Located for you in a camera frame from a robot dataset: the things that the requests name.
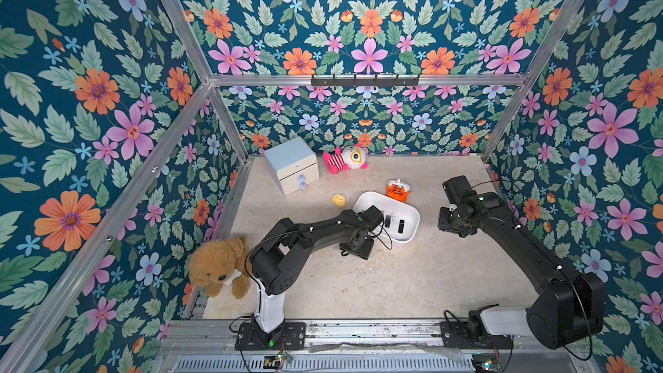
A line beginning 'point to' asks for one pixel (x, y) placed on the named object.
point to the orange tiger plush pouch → (398, 189)
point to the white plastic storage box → (400, 218)
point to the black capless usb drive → (388, 221)
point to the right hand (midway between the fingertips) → (446, 222)
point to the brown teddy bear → (217, 262)
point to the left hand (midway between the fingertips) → (364, 250)
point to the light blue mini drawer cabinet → (295, 164)
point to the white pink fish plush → (348, 157)
